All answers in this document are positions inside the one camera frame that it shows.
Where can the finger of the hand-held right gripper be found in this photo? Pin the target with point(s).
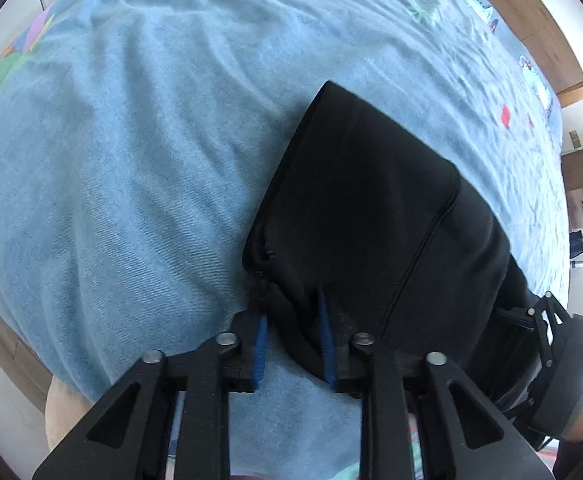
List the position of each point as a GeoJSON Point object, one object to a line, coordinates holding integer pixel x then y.
{"type": "Point", "coordinates": [549, 315]}

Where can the wall socket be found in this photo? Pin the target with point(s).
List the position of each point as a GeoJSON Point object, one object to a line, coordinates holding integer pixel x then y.
{"type": "Point", "coordinates": [575, 139]}

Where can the blue printed bed cover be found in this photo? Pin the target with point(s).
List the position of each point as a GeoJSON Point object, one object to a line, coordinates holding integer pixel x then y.
{"type": "Point", "coordinates": [146, 160]}

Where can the wooden headboard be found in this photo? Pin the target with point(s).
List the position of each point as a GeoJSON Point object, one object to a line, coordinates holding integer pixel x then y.
{"type": "Point", "coordinates": [536, 15]}

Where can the black bag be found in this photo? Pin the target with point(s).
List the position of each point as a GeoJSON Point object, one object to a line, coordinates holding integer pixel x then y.
{"type": "Point", "coordinates": [577, 245]}

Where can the black pants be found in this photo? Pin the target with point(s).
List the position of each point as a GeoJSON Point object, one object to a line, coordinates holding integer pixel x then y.
{"type": "Point", "coordinates": [371, 200]}

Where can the person's leg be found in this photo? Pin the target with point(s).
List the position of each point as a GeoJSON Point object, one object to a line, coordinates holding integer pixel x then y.
{"type": "Point", "coordinates": [66, 420]}

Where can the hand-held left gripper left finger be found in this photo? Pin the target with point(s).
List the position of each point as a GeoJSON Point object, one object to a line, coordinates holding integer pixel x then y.
{"type": "Point", "coordinates": [259, 355]}

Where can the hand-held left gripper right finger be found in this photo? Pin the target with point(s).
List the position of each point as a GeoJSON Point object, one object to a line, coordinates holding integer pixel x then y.
{"type": "Point", "coordinates": [327, 350]}

